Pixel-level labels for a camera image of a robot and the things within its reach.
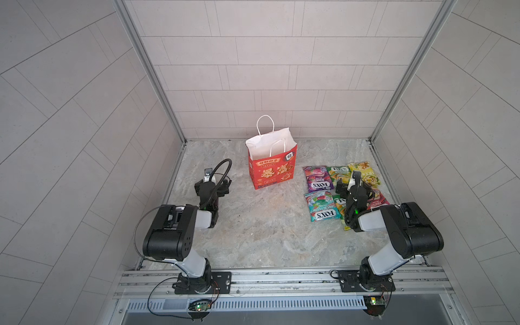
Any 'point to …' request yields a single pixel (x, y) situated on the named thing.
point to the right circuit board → (375, 304)
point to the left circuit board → (200, 305)
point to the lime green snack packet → (340, 202)
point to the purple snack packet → (317, 178)
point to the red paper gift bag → (272, 157)
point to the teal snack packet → (321, 206)
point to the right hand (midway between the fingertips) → (351, 177)
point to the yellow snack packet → (366, 171)
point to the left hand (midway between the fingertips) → (215, 176)
